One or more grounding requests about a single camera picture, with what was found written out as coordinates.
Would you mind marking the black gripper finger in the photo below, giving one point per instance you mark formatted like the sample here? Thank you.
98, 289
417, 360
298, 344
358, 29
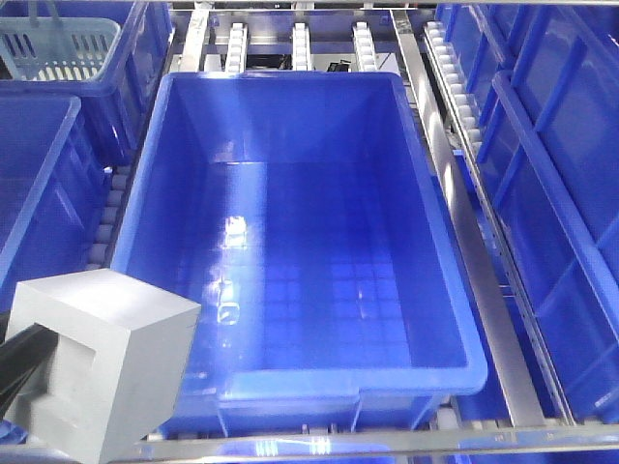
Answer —
19, 360
4, 325

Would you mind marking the grey block with square hole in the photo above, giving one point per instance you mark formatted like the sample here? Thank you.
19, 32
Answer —
121, 348

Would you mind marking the large blue plastic bin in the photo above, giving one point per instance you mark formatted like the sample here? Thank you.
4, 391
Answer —
314, 241

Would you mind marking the pale teal slotted basket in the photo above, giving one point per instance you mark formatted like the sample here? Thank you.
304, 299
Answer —
58, 26

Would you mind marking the steel rack with white rollers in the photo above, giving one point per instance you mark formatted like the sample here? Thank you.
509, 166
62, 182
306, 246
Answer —
488, 299

